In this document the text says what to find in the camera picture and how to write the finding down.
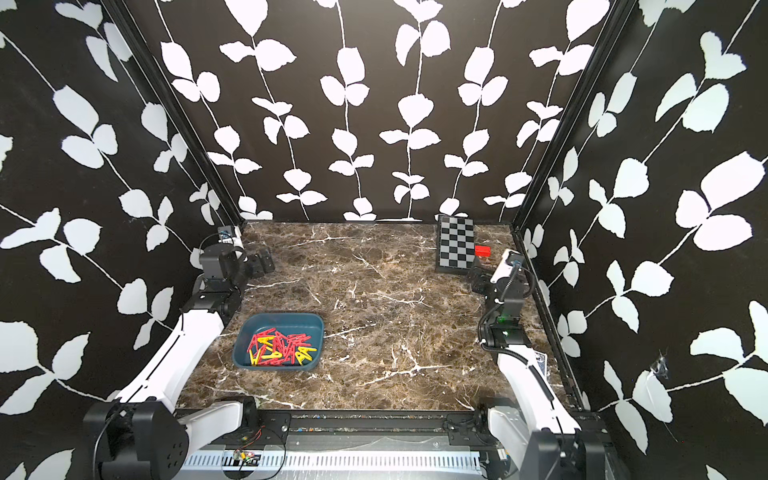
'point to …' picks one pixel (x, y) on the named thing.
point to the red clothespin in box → (269, 332)
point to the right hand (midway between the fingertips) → (488, 256)
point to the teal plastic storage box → (280, 341)
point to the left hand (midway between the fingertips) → (254, 247)
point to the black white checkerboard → (455, 244)
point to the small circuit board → (246, 458)
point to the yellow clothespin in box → (273, 355)
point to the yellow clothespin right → (302, 353)
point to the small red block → (482, 251)
